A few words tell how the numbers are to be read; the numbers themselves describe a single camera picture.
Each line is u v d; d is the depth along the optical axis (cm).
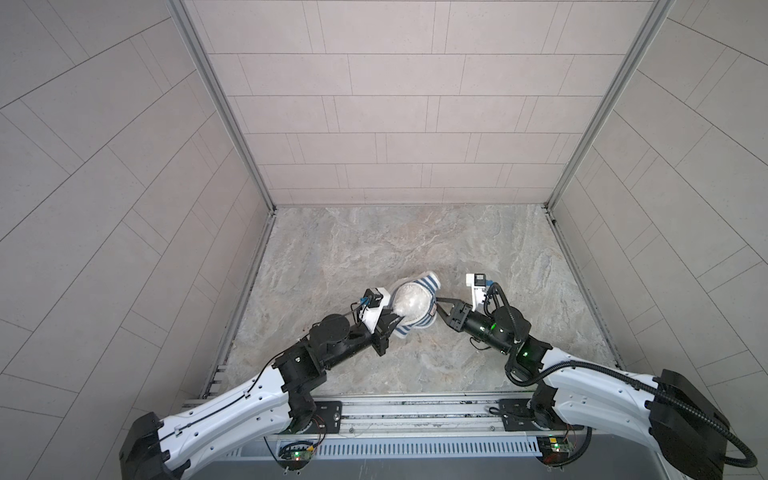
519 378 59
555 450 68
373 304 57
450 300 69
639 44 76
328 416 71
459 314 64
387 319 61
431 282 68
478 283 68
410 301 63
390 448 68
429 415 72
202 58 78
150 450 41
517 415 71
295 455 65
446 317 68
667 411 41
